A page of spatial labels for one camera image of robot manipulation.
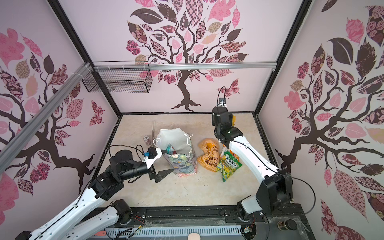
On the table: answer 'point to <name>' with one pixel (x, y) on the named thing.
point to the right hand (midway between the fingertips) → (224, 110)
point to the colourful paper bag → (180, 150)
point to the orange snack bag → (209, 159)
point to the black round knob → (288, 224)
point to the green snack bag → (229, 163)
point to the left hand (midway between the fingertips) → (169, 161)
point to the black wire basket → (120, 80)
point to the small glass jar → (147, 140)
